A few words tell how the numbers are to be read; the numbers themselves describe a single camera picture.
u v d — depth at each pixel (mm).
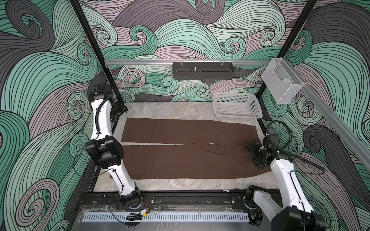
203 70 952
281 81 796
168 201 744
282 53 889
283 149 699
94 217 697
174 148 922
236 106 1180
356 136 534
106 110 542
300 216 372
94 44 840
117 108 739
